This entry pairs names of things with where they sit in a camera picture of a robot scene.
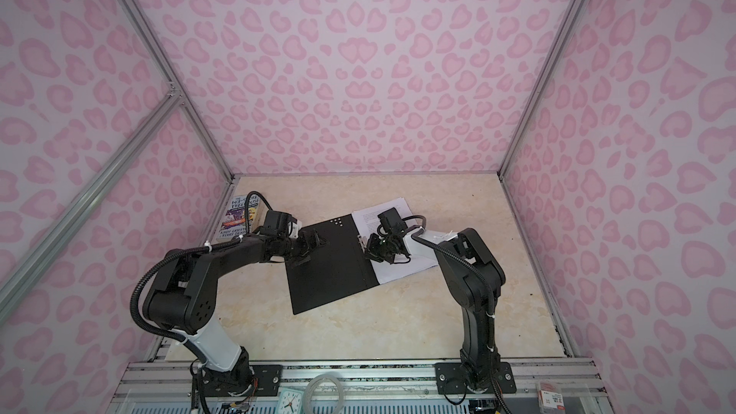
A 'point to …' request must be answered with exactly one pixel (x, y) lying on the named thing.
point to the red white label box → (550, 400)
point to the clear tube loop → (308, 395)
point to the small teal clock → (290, 401)
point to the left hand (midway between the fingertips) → (321, 248)
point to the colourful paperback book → (234, 224)
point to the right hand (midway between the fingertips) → (364, 252)
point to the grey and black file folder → (335, 269)
